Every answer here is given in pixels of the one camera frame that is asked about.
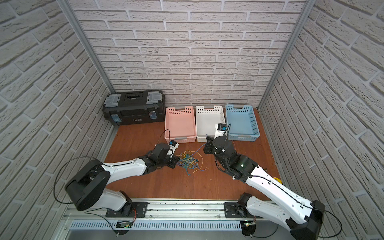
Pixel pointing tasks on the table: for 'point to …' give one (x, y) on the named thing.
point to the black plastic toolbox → (135, 107)
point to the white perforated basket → (205, 121)
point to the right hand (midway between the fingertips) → (208, 137)
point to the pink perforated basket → (181, 124)
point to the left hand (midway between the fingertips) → (181, 157)
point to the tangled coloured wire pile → (191, 160)
